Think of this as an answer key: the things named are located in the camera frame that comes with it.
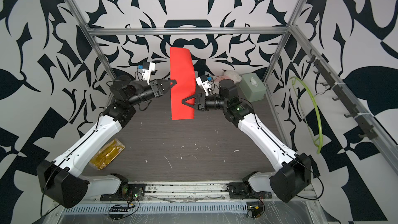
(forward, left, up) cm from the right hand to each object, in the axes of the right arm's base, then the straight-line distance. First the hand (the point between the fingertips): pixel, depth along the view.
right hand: (185, 102), depth 64 cm
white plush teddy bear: (+45, -26, -27) cm, 59 cm away
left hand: (+6, +4, +7) cm, 10 cm away
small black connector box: (-34, -31, -37) cm, 59 cm away
